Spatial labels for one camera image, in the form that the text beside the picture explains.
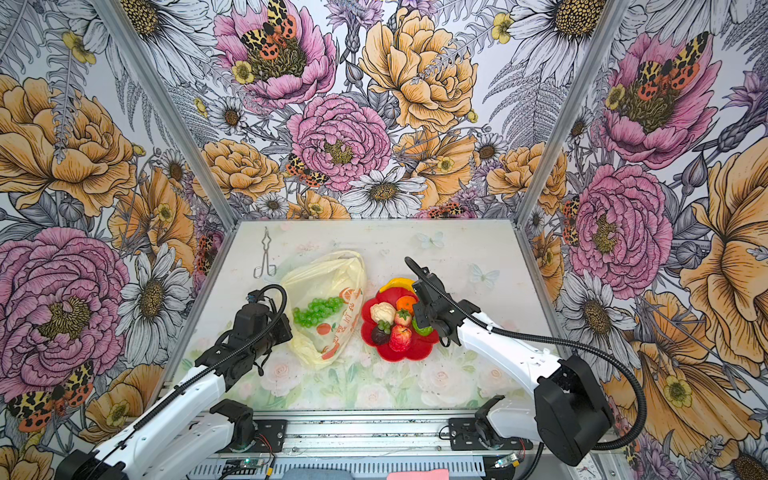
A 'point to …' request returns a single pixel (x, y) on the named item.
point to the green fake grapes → (317, 308)
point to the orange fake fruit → (406, 303)
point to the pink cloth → (437, 474)
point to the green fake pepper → (424, 331)
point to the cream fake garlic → (383, 311)
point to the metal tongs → (271, 269)
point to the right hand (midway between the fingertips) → (429, 314)
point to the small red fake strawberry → (403, 317)
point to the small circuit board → (245, 463)
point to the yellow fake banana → (399, 283)
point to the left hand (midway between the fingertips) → (288, 329)
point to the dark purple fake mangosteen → (380, 335)
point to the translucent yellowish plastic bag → (326, 294)
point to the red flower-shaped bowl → (390, 295)
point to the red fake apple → (400, 337)
